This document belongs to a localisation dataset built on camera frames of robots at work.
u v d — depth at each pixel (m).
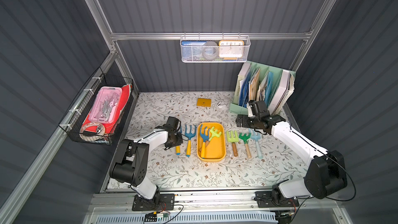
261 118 0.64
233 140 0.95
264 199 0.73
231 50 0.89
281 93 0.89
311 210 0.73
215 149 0.93
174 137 0.80
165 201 0.74
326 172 0.43
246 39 0.89
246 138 0.96
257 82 0.95
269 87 0.90
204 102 1.13
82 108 0.66
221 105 1.12
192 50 0.84
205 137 0.94
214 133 0.96
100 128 0.67
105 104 0.72
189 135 0.97
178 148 0.91
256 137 0.96
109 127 0.68
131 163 0.46
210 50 0.88
